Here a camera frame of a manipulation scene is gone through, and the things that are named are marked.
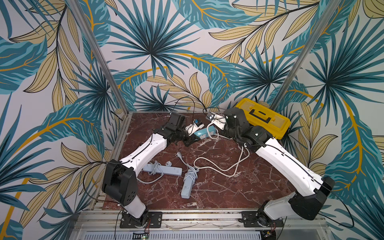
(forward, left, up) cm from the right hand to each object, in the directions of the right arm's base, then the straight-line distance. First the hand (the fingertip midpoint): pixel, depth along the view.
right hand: (226, 116), depth 72 cm
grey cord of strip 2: (-17, +17, -28) cm, 37 cm away
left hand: (-2, +14, -14) cm, 20 cm away
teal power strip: (-2, +10, -10) cm, 15 cm away
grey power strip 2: (-24, +20, -28) cm, 42 cm away
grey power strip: (-12, +32, -32) cm, 47 cm away
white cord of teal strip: (-12, -1, -34) cm, 36 cm away
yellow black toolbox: (+9, -35, -17) cm, 40 cm away
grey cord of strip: (-13, +38, -27) cm, 48 cm away
